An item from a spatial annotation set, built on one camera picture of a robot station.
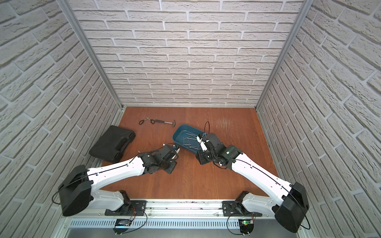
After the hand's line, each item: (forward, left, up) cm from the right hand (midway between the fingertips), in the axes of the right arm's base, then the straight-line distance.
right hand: (200, 155), depth 77 cm
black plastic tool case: (+14, +55, -9) cm, 58 cm away
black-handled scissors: (+37, +34, -14) cm, 52 cm away
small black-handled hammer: (+35, +17, -14) cm, 41 cm away
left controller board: (-27, +40, -15) cm, 51 cm away
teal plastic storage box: (+21, +9, -13) cm, 27 cm away
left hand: (+1, +14, -8) cm, 16 cm away
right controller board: (-31, -20, -16) cm, 40 cm away
